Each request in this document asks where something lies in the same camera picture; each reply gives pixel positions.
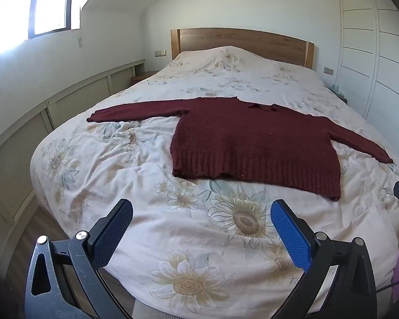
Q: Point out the bed with floral duvet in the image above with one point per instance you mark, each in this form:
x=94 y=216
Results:
x=186 y=206

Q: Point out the wooden headboard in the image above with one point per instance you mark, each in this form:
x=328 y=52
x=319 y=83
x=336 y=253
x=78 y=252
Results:
x=242 y=41

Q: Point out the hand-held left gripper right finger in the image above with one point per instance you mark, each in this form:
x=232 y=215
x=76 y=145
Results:
x=291 y=231

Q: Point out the dark red knit sweater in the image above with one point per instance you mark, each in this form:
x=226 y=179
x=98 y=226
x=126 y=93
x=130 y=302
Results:
x=252 y=139

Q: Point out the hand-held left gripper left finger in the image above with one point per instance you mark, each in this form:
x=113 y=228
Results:
x=114 y=227

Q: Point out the beige low wall cabinet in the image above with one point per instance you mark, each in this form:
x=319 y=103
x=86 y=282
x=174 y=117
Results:
x=36 y=123

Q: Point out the wooden nightstand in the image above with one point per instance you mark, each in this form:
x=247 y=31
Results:
x=143 y=75

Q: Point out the wall socket panel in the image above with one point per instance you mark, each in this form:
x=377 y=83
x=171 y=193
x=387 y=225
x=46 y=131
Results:
x=328 y=70
x=160 y=53

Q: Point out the white wardrobe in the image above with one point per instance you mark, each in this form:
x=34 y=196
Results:
x=369 y=56

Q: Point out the window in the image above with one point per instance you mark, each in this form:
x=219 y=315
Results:
x=30 y=6

